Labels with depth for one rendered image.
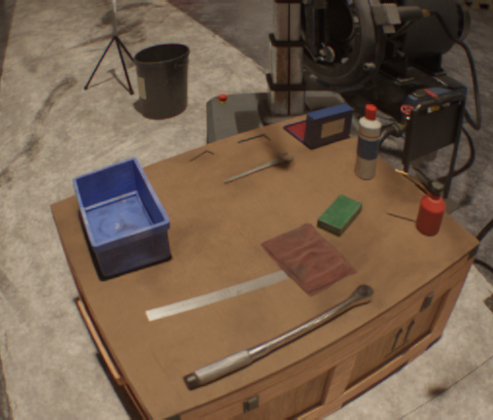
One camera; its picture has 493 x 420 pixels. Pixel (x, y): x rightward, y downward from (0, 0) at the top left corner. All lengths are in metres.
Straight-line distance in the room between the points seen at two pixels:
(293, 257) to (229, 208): 0.24
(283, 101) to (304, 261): 1.01
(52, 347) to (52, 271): 0.39
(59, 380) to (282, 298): 0.85
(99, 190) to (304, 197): 0.56
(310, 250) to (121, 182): 0.54
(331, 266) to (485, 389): 0.80
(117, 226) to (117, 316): 0.31
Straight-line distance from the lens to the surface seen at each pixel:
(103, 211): 1.44
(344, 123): 1.66
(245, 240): 1.31
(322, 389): 1.35
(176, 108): 2.79
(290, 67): 2.07
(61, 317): 1.84
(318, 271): 1.22
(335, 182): 1.51
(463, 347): 1.78
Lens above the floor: 1.35
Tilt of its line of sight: 40 degrees down
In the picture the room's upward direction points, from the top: straight up
